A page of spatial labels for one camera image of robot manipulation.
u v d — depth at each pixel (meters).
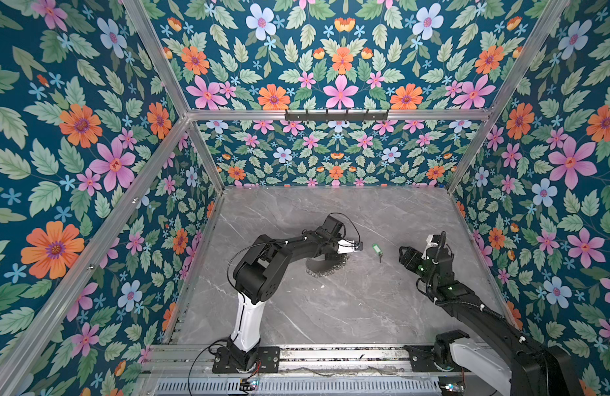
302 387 0.77
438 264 0.63
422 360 0.73
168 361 0.75
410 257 0.77
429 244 0.76
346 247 0.86
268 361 0.73
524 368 0.40
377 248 0.99
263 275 0.52
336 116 0.93
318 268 0.95
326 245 0.74
